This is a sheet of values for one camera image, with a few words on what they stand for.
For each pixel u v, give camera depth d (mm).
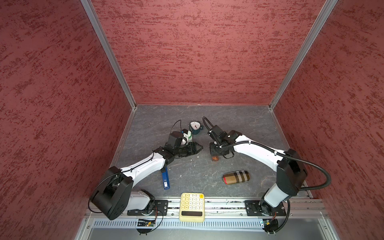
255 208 740
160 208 744
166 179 814
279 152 473
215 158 843
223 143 609
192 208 725
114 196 415
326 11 724
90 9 711
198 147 793
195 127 1017
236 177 813
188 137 793
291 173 449
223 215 737
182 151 723
